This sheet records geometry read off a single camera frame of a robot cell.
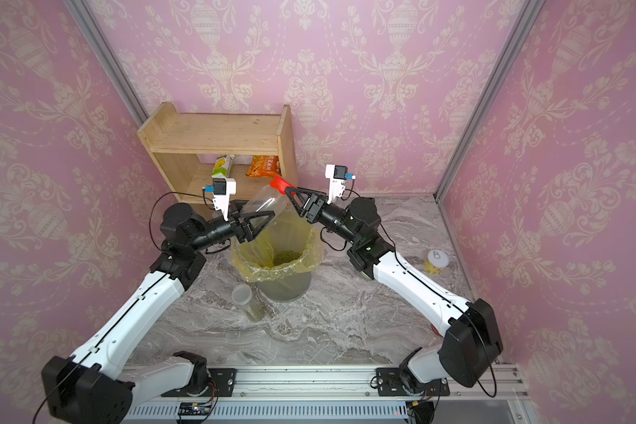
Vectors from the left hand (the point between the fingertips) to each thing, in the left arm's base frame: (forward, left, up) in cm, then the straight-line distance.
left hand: (270, 212), depth 65 cm
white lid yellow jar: (+7, -53, -32) cm, 63 cm away
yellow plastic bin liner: (+11, 0, -31) cm, 33 cm away
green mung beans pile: (+9, +2, -35) cm, 36 cm away
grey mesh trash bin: (-6, -2, -31) cm, 31 cm away
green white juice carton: (+33, +24, -12) cm, 43 cm away
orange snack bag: (+33, +9, -12) cm, 36 cm away
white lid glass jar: (-12, +10, -23) cm, 27 cm away
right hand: (+3, -5, +5) cm, 8 cm away
